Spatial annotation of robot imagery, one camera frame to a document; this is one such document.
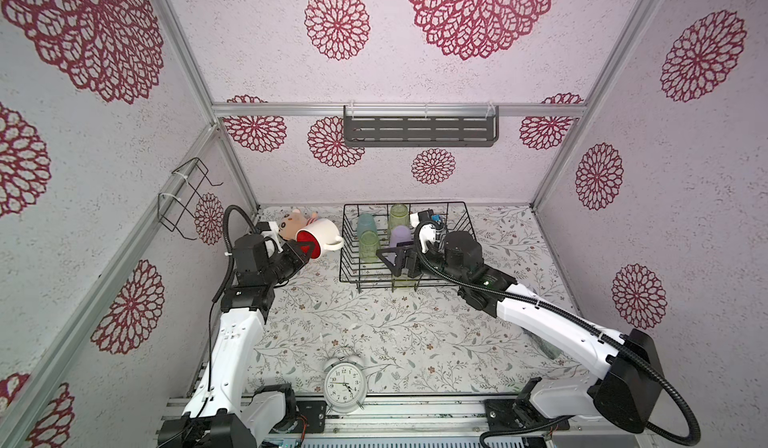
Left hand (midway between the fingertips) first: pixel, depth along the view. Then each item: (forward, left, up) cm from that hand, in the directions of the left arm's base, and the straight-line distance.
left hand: (313, 248), depth 78 cm
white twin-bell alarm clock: (-28, -8, -20) cm, 35 cm away
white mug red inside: (0, -3, +6) cm, 7 cm away
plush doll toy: (+24, +13, -15) cm, 31 cm away
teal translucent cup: (+22, -12, -14) cm, 28 cm away
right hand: (-4, -19, +7) cm, 21 cm away
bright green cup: (+11, -14, -14) cm, 22 cm away
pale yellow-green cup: (0, -24, -18) cm, 30 cm away
